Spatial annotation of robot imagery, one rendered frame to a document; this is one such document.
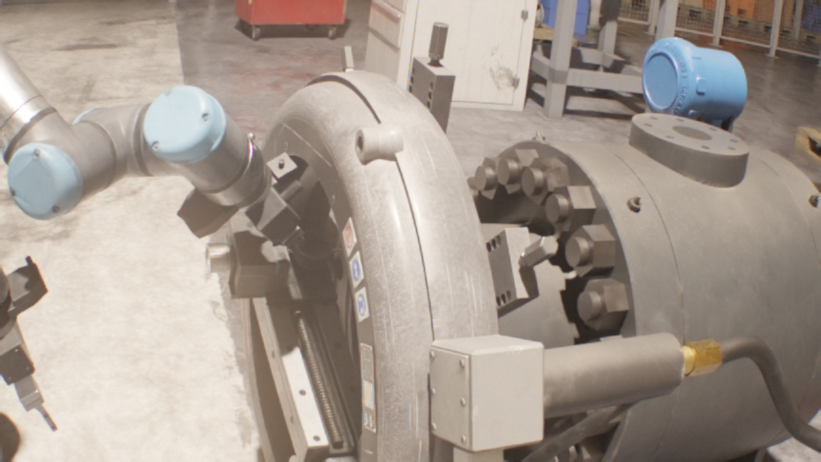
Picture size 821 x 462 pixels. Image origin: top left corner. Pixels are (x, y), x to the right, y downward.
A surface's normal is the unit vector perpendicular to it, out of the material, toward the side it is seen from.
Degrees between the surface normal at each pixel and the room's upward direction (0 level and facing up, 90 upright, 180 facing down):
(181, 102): 51
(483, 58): 90
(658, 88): 90
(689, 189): 22
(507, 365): 67
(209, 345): 0
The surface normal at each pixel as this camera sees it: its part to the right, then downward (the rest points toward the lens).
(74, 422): 0.12, -0.92
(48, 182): -0.19, 0.37
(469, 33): 0.27, 0.38
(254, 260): 0.27, -0.68
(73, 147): 0.72, -0.57
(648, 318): 0.39, -0.11
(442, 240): 0.33, -0.40
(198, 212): -0.26, -0.33
